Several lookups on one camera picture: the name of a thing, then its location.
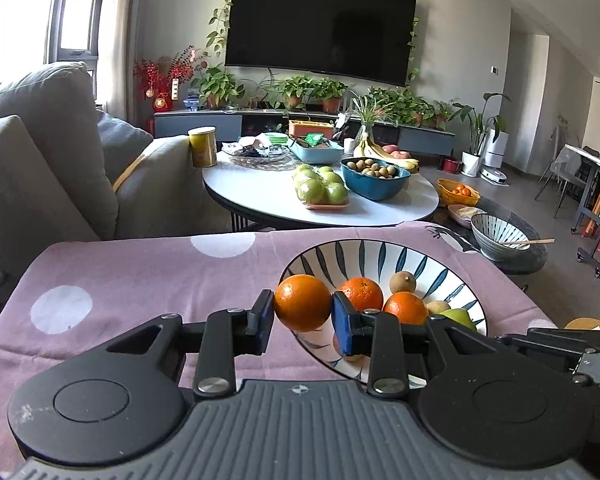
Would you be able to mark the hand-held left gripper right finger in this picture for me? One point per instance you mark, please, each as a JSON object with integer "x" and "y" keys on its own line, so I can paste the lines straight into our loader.
{"x": 342, "y": 327}

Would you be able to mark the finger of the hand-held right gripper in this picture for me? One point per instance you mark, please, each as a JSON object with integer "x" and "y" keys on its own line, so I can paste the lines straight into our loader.
{"x": 540, "y": 347}

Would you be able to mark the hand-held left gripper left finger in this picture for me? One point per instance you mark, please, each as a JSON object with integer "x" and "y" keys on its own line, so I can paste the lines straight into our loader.
{"x": 265, "y": 320}

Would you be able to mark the small orange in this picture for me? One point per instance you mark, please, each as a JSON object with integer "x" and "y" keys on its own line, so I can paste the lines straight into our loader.
{"x": 405, "y": 308}
{"x": 362, "y": 294}

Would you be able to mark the large orange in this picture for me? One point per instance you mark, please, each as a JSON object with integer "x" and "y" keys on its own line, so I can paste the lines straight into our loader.
{"x": 302, "y": 302}

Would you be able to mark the large striped ceramic bowl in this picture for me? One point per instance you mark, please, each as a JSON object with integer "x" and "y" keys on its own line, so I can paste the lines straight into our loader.
{"x": 325, "y": 260}

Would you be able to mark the brown kiwi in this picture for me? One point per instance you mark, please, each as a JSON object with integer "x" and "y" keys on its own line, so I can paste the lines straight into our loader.
{"x": 402, "y": 282}
{"x": 437, "y": 306}

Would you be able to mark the green apple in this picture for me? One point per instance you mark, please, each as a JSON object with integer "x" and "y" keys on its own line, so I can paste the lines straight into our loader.
{"x": 457, "y": 317}

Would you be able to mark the yellow stool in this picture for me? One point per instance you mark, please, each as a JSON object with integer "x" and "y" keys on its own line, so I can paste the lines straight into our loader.
{"x": 585, "y": 324}

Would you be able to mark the dark round coffee table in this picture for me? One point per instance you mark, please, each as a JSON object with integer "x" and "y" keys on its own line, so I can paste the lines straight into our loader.
{"x": 535, "y": 260}

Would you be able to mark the wooden spoon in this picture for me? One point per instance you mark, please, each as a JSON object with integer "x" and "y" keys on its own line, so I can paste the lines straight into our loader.
{"x": 535, "y": 242}

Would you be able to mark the white round table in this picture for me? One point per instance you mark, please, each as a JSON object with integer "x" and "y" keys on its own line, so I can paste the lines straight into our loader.
{"x": 270, "y": 200}

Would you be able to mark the small striped ceramic bowl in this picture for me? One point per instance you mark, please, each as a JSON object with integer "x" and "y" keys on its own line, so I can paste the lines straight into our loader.
{"x": 495, "y": 235}

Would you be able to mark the pink dotted tablecloth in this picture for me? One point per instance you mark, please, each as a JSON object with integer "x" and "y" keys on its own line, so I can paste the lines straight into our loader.
{"x": 130, "y": 285}

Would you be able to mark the pack of green apples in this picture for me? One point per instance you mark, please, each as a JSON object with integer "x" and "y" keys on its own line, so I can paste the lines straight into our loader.
{"x": 322, "y": 187}

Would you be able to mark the blue bowl of kiwis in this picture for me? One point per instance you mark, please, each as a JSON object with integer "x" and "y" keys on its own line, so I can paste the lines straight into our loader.
{"x": 375, "y": 185}

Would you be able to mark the beige dish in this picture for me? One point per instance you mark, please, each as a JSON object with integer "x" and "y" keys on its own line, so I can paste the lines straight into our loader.
{"x": 462, "y": 214}

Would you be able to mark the rolling shelf cart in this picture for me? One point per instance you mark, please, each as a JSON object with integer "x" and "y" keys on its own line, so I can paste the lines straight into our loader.
{"x": 595, "y": 200}

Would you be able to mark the glass snack plate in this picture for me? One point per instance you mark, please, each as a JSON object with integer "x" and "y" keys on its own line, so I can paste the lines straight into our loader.
{"x": 257, "y": 155}

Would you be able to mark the blue snack tray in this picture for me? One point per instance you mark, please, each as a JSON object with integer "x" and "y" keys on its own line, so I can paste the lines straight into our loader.
{"x": 315, "y": 152}

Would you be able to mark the orange basket of tangerines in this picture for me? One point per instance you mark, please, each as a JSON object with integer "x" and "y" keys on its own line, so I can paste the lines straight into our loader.
{"x": 457, "y": 192}

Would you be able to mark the grey chair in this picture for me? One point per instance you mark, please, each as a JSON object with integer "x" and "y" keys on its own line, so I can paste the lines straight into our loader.
{"x": 557, "y": 170}

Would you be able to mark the white robot vacuum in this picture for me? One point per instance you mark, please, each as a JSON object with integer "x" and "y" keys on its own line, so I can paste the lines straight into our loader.
{"x": 494, "y": 175}

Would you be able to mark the bunch of bananas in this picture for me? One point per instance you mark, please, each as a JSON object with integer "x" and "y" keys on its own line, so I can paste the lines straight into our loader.
{"x": 380, "y": 152}

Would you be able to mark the yellow tin can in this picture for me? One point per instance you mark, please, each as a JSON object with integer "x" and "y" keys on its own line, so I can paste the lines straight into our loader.
{"x": 203, "y": 147}

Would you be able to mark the pink peaches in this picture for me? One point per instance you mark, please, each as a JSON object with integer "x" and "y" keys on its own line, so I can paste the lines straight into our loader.
{"x": 397, "y": 151}

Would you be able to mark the red pot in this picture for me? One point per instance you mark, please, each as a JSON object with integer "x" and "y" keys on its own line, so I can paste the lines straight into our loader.
{"x": 451, "y": 165}

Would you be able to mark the tall plant in white pot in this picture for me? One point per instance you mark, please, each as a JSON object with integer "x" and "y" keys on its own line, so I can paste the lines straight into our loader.
{"x": 472, "y": 162}

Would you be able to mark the orange box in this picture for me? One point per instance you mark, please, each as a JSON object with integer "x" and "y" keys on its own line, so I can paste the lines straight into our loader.
{"x": 310, "y": 127}

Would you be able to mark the grey television cabinet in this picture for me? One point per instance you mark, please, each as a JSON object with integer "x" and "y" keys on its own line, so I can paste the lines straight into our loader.
{"x": 200, "y": 122}

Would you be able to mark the spider plant in vase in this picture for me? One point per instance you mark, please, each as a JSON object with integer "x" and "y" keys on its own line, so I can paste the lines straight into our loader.
{"x": 367, "y": 115}

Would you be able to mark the grey cushion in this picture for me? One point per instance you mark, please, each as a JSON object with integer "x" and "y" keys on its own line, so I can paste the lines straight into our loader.
{"x": 122, "y": 145}

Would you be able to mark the potted green plant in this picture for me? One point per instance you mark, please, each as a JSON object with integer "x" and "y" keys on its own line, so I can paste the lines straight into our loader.
{"x": 405, "y": 107}
{"x": 330, "y": 95}
{"x": 442, "y": 112}
{"x": 217, "y": 85}
{"x": 294, "y": 90}

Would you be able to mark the blue and white vase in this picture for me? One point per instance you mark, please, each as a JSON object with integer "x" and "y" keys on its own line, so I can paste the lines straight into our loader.
{"x": 192, "y": 101}

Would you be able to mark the red festive decoration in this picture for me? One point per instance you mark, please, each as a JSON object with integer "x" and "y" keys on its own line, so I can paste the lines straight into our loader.
{"x": 160, "y": 80}

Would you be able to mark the grey sofa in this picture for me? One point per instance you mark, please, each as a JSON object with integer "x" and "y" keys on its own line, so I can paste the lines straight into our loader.
{"x": 45, "y": 160}

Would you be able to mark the green hanging vine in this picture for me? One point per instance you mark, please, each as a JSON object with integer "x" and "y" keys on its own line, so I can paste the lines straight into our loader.
{"x": 222, "y": 15}

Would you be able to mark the beige curtain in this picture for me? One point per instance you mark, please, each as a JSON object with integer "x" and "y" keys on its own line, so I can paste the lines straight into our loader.
{"x": 120, "y": 35}

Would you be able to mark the narrow dark-framed window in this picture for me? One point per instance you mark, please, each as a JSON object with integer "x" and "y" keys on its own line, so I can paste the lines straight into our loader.
{"x": 77, "y": 10}

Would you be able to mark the wall television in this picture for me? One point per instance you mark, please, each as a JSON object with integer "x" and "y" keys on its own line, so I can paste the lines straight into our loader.
{"x": 320, "y": 20}

